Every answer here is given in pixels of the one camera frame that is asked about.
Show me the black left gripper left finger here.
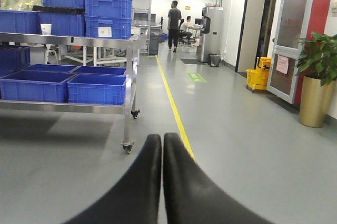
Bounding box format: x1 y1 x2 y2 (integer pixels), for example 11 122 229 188
63 134 162 224

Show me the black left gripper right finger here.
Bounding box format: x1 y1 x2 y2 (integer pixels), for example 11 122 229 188
162 132 274 224

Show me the dark floor mat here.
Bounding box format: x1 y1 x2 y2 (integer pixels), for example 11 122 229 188
180 58 209 65

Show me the black mesh trash basket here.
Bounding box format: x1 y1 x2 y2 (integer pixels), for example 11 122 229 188
209 53 222 68

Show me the yellow mop bucket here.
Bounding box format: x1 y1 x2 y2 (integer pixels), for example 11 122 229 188
245 56 273 94

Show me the dark grey waste bin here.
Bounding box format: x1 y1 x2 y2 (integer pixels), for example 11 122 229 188
148 33 160 55

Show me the steel cart on castors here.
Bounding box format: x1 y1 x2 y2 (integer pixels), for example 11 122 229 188
0 29 148 155

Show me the pink paper sheet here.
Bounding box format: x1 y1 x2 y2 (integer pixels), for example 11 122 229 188
275 55 290 75

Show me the potted plant in gold pot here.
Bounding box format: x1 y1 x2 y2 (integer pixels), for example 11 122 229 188
294 31 337 128

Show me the steel water dispenser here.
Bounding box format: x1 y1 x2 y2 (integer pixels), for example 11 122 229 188
196 5 225 63

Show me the white stool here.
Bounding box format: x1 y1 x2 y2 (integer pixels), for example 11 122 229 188
43 43 59 65

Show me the person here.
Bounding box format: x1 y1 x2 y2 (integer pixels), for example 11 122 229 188
179 15 201 46
167 0 183 53

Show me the white paper cup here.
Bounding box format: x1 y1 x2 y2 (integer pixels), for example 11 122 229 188
39 23 53 36

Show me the group of blue bins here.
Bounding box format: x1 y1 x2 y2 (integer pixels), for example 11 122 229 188
0 0 134 106

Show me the white frame table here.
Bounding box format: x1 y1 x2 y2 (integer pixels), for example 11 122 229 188
57 44 127 67

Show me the steel wire shelf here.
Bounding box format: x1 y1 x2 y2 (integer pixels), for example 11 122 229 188
131 0 153 36

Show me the red fire hose cabinet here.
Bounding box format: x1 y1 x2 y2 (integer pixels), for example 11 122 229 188
266 0 337 105

